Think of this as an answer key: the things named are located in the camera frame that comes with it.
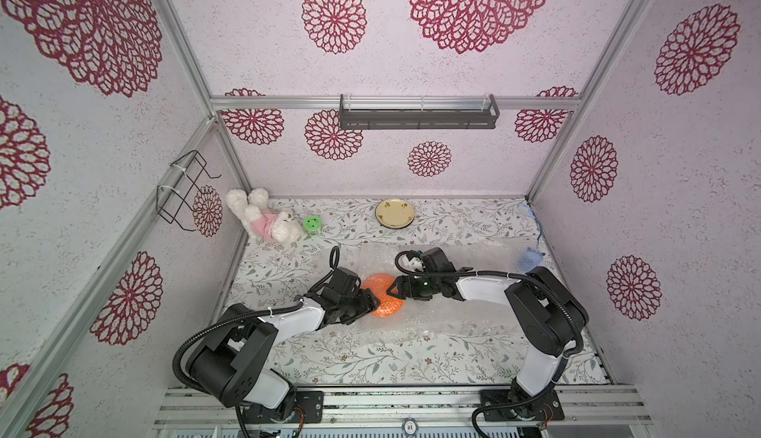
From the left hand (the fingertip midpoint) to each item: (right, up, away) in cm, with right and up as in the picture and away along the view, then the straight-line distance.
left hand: (374, 307), depth 89 cm
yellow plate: (+8, +30, +25) cm, 40 cm away
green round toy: (-23, +26, +17) cm, 38 cm away
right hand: (+6, +5, +2) cm, 8 cm away
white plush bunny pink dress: (-39, +28, +8) cm, 49 cm away
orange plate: (+1, +7, +3) cm, 7 cm away
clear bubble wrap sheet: (+28, -3, -1) cm, 28 cm away
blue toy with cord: (+50, +15, +3) cm, 52 cm away
